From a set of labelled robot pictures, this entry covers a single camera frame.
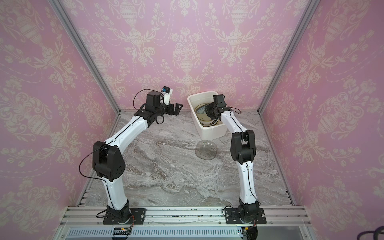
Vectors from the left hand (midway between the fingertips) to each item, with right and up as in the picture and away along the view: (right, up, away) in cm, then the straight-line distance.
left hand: (176, 103), depth 88 cm
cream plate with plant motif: (+17, -8, +21) cm, 29 cm away
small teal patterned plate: (+15, -1, +22) cm, 26 cm away
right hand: (+18, -1, +15) cm, 23 cm away
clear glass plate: (+18, -29, +12) cm, 36 cm away
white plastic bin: (+26, -16, +3) cm, 30 cm away
